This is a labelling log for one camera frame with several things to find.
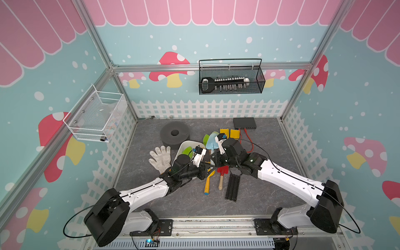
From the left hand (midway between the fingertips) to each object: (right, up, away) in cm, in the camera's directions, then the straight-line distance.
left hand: (214, 169), depth 78 cm
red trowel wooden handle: (+6, -4, +14) cm, 15 cm away
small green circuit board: (-30, -34, -5) cm, 46 cm away
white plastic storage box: (-13, +11, +23) cm, 29 cm away
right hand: (-1, +7, -1) cm, 7 cm away
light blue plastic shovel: (-1, +13, -2) cm, 13 cm away
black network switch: (+30, +27, +43) cm, 58 cm away
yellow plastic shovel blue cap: (+11, +20, +33) cm, 40 cm away
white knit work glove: (-32, +1, +19) cm, 37 cm away
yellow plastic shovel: (+17, +18, +32) cm, 40 cm away
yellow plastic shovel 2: (-3, -10, +9) cm, 14 cm away
